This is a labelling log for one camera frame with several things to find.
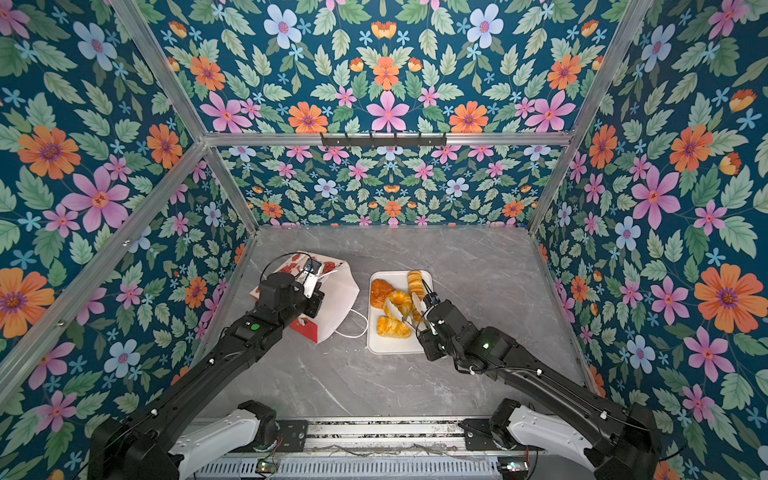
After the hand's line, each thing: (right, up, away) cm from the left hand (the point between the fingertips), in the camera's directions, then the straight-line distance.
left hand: (321, 276), depth 79 cm
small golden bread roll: (+18, -16, +10) cm, 26 cm away
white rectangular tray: (+17, -22, +10) cm, 29 cm away
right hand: (+28, -15, -3) cm, 32 cm away
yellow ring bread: (+22, -9, +11) cm, 26 cm away
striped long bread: (+26, -5, +20) cm, 34 cm away
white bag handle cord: (+10, -16, +3) cm, 20 cm away
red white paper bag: (0, -3, +16) cm, 16 cm away
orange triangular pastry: (+14, -6, +19) cm, 24 cm away
